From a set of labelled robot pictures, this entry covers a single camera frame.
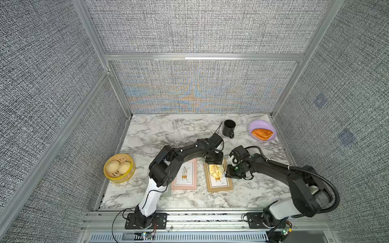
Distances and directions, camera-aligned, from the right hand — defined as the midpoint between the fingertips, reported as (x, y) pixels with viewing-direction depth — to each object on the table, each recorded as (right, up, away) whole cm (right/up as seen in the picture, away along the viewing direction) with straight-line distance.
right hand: (226, 172), depth 88 cm
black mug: (+5, +26, +15) cm, 30 cm away
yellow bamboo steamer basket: (-56, -1, -4) cm, 56 cm away
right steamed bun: (-59, +3, -2) cm, 59 cm away
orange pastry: (+28, +22, +17) cm, 39 cm away
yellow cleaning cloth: (-7, +2, -6) cm, 10 cm away
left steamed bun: (-65, +3, -2) cm, 65 cm away
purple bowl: (+33, +28, +28) cm, 52 cm away
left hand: (0, +5, +2) cm, 5 cm away
